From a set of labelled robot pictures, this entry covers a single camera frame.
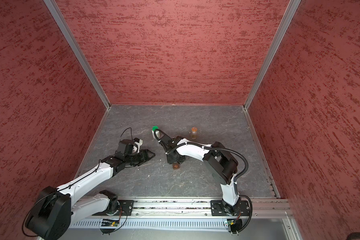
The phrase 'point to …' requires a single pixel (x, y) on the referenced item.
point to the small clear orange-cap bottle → (194, 132)
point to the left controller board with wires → (109, 223)
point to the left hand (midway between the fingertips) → (152, 159)
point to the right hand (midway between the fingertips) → (174, 164)
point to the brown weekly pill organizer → (176, 166)
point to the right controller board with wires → (236, 225)
